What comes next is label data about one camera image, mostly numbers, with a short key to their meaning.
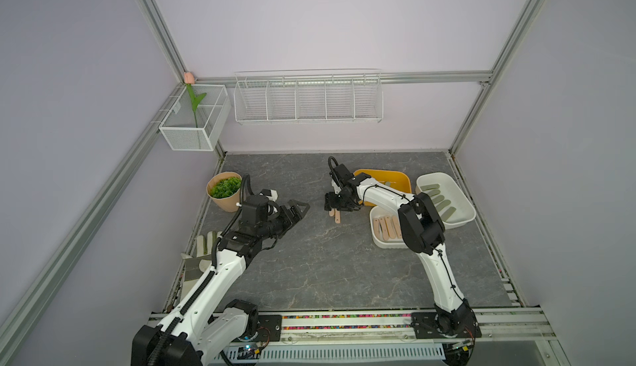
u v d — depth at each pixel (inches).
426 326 28.3
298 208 27.8
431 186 41.6
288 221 26.9
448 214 38.9
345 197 31.1
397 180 42.2
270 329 29.1
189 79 35.3
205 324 17.5
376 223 37.5
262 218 24.4
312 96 39.0
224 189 36.9
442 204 40.2
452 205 39.9
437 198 40.6
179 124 34.1
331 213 38.8
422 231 22.8
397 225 24.0
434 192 41.5
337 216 38.0
